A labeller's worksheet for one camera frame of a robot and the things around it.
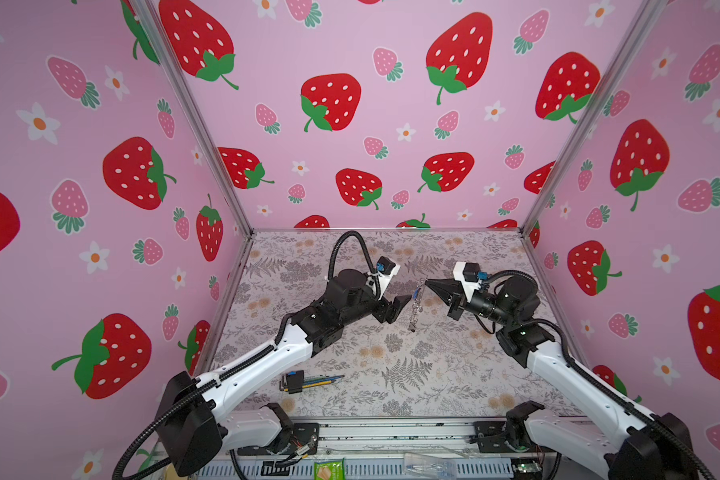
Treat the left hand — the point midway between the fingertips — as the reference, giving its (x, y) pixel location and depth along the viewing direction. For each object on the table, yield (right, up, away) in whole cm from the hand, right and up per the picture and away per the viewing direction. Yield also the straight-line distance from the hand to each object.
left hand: (400, 286), depth 72 cm
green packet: (-17, -43, -3) cm, 46 cm away
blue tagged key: (+4, -1, -2) cm, 4 cm away
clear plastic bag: (+7, -42, -3) cm, 43 cm away
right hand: (+6, +1, -3) cm, 7 cm away
